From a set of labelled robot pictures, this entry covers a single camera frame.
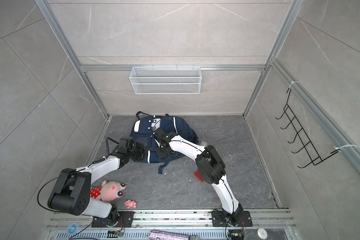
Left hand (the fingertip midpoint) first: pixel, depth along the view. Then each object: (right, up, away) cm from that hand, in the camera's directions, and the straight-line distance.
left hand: (150, 142), depth 90 cm
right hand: (+7, -7, +3) cm, 10 cm away
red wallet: (+29, -19, -2) cm, 35 cm away
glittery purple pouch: (+9, -41, -23) cm, 47 cm away
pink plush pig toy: (-19, -24, -14) cm, 34 cm away
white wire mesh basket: (+8, +42, +10) cm, 44 cm away
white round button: (+58, -41, -21) cm, 74 cm away
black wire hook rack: (+76, -1, -27) cm, 81 cm away
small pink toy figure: (-8, -30, -14) cm, 34 cm away
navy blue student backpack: (-7, +7, +8) cm, 13 cm away
